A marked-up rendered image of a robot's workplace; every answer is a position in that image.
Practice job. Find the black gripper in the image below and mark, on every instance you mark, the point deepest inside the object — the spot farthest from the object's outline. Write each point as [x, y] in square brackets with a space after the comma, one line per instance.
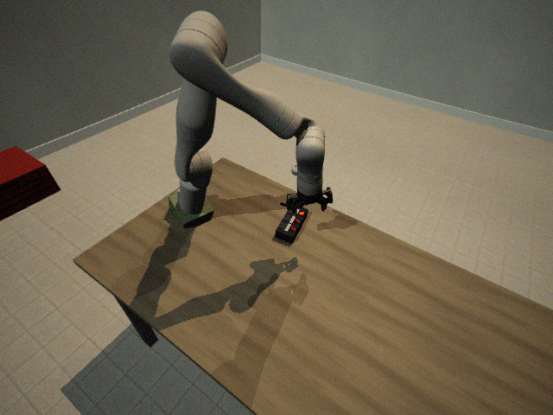
[301, 200]

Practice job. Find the black power strip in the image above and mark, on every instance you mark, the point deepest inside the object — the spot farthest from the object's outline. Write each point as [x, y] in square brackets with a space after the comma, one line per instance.
[290, 225]

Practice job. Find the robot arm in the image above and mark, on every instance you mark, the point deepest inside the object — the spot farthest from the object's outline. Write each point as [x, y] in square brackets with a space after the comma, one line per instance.
[197, 54]

